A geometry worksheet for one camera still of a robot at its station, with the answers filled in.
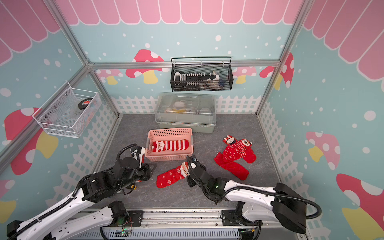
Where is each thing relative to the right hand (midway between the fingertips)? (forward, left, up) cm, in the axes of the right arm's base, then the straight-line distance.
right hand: (187, 170), depth 80 cm
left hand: (-3, +16, +9) cm, 19 cm away
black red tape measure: (+27, +54, +25) cm, 66 cm away
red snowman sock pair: (+17, -29, -8) cm, 35 cm away
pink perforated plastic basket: (+29, +24, -6) cm, 38 cm away
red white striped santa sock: (+21, +13, -8) cm, 26 cm away
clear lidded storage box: (+39, -5, +7) cm, 40 cm away
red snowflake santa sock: (+1, +9, -9) cm, 13 cm away
